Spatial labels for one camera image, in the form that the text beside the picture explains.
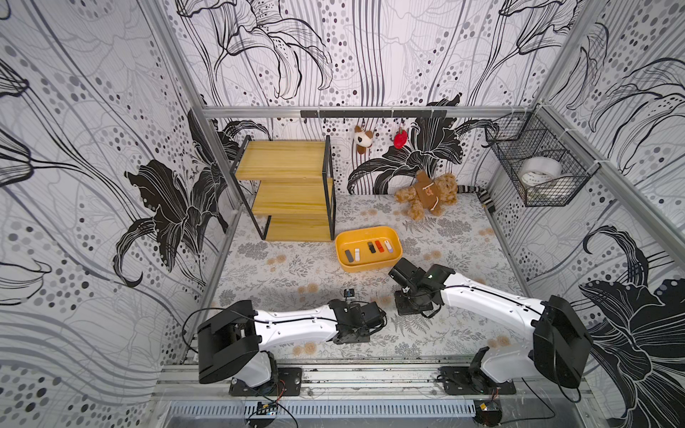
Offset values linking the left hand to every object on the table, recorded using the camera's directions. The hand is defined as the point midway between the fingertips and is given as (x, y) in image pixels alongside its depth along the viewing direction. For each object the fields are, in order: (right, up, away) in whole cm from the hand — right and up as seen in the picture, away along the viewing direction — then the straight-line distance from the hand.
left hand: (358, 339), depth 80 cm
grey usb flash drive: (-3, +23, +19) cm, 30 cm away
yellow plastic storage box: (+3, +26, +22) cm, 34 cm away
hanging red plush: (+16, +66, +14) cm, 69 cm away
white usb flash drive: (+1, +24, +19) cm, 30 cm away
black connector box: (+35, -15, -10) cm, 39 cm away
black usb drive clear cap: (+6, +26, +21) cm, 34 cm away
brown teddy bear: (+30, +47, +30) cm, 63 cm away
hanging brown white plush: (+2, +65, +13) cm, 67 cm away
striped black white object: (+58, +49, +39) cm, 85 cm away
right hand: (+14, +9, +3) cm, 17 cm away
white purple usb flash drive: (+12, +26, +21) cm, 36 cm away
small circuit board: (-27, -15, -8) cm, 32 cm away
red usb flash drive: (+9, +26, +21) cm, 35 cm away
